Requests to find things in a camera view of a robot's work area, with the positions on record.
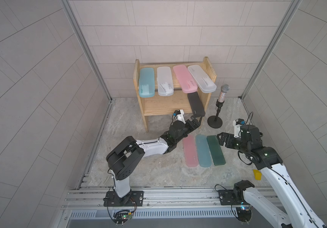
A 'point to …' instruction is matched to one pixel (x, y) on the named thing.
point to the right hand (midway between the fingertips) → (223, 135)
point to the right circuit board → (244, 213)
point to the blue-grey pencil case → (204, 156)
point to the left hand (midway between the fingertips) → (201, 118)
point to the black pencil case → (196, 105)
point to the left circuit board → (121, 216)
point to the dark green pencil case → (216, 149)
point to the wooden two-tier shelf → (159, 106)
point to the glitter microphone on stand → (216, 121)
